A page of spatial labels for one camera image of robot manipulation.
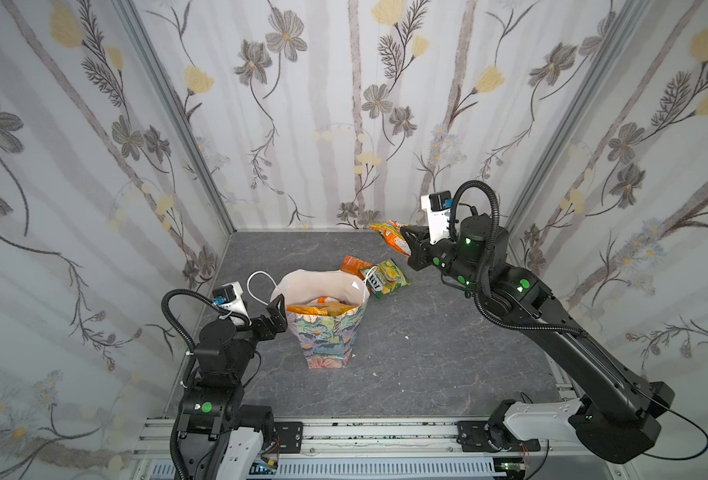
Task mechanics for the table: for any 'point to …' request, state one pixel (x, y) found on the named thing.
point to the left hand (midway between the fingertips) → (262, 292)
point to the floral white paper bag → (328, 342)
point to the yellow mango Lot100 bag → (329, 309)
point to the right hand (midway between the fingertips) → (405, 221)
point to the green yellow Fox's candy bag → (385, 278)
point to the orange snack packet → (354, 265)
